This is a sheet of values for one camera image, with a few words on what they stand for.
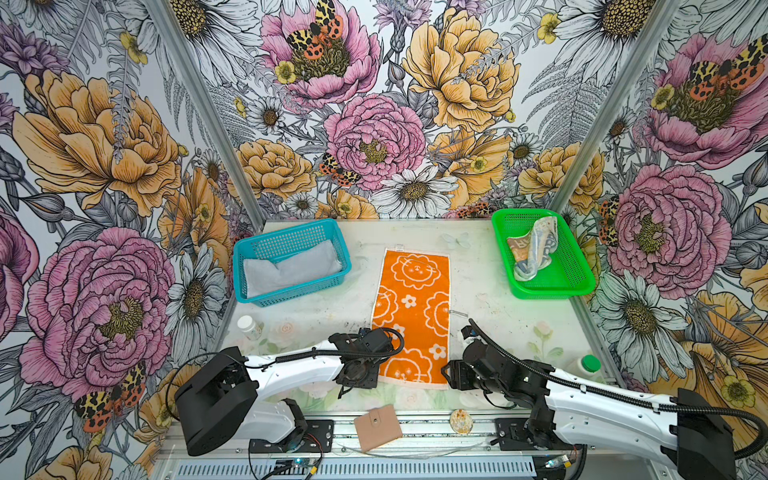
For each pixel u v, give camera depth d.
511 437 0.74
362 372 0.67
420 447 0.74
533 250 1.05
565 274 1.04
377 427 0.75
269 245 1.06
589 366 0.76
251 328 0.87
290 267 1.03
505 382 0.61
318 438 0.74
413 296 1.00
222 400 0.42
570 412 0.53
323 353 0.57
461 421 0.76
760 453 0.44
